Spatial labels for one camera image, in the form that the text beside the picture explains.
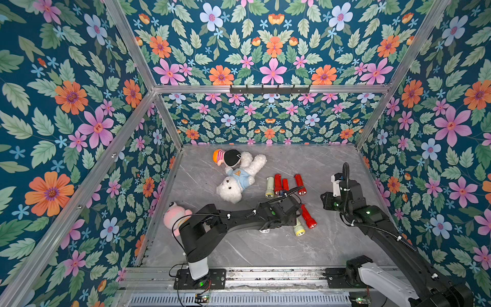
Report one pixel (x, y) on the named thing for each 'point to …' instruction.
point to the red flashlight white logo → (285, 184)
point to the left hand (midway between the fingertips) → (296, 217)
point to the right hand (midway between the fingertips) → (326, 193)
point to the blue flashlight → (264, 231)
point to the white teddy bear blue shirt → (229, 188)
